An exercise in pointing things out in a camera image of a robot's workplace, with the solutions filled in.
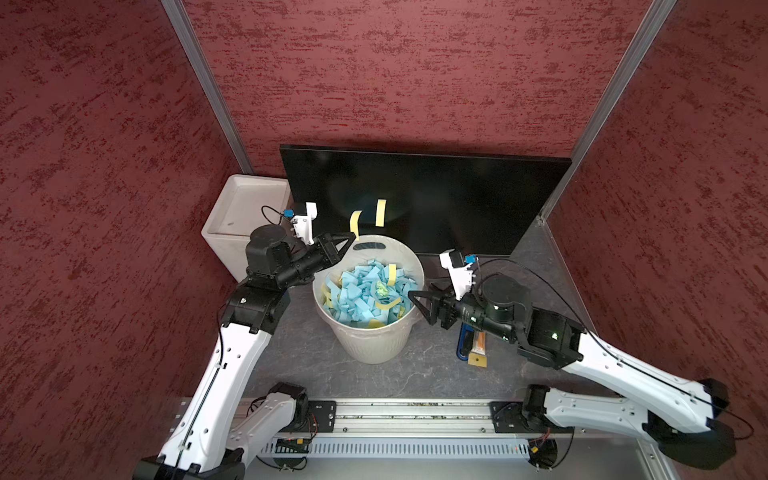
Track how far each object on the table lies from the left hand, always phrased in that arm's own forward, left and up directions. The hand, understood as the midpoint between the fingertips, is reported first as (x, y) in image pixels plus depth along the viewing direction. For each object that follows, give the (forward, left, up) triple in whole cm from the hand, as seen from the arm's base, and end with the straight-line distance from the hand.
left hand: (355, 244), depth 63 cm
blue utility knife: (-9, -29, -33) cm, 45 cm away
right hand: (-9, -14, -6) cm, 18 cm away
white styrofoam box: (+27, +38, -14) cm, 48 cm away
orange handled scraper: (-12, -33, -36) cm, 50 cm away
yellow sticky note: (-3, +8, -17) cm, 19 cm away
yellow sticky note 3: (+2, -8, -15) cm, 17 cm away
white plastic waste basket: (-10, -1, -34) cm, 35 cm away
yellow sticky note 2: (-7, -8, -14) cm, 18 cm away
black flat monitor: (+50, -45, -35) cm, 76 cm away
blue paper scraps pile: (-4, -3, -14) cm, 15 cm away
